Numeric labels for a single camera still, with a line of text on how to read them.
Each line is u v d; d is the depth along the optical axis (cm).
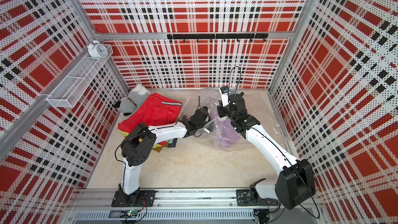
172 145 89
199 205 73
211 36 88
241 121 59
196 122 74
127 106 104
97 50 80
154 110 90
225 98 70
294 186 40
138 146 51
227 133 86
